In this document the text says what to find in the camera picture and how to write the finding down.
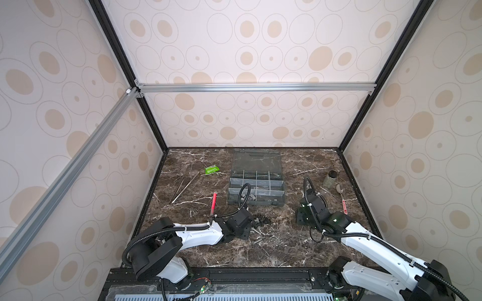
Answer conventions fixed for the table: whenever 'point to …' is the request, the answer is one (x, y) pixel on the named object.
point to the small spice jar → (329, 181)
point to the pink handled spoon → (338, 189)
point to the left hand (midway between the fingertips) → (251, 228)
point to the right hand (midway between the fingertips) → (298, 212)
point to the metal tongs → (172, 200)
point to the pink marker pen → (214, 203)
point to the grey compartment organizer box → (262, 168)
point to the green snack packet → (211, 169)
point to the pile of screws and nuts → (274, 231)
